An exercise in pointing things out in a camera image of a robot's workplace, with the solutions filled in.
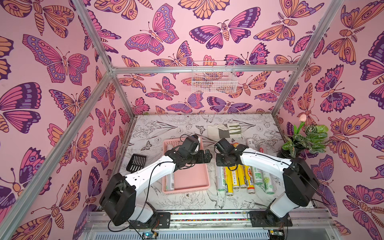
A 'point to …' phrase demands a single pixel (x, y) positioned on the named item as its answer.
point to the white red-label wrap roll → (263, 149)
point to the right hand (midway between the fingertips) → (216, 163)
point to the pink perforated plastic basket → (185, 180)
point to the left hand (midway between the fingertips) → (207, 156)
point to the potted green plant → (309, 138)
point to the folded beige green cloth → (224, 131)
